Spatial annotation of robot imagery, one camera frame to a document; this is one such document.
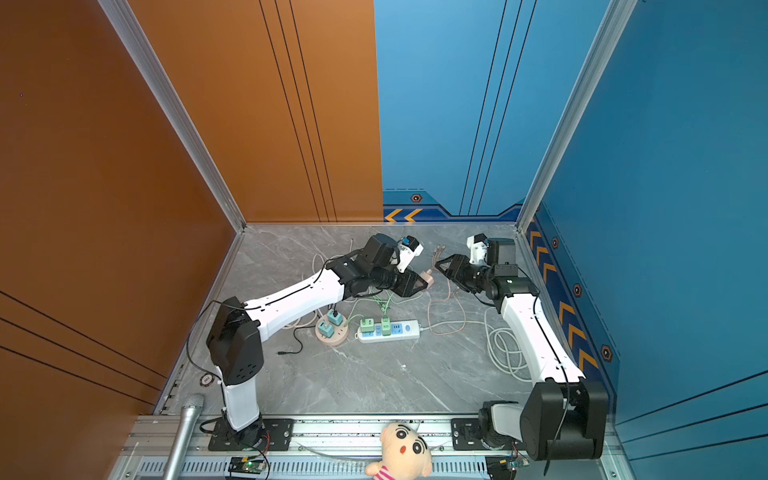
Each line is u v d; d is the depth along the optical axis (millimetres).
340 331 889
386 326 849
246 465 709
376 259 644
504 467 705
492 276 617
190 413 745
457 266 698
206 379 827
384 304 966
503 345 874
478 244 740
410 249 725
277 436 737
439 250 1121
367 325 850
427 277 804
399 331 884
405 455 643
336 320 870
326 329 845
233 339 469
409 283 710
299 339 886
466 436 725
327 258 1094
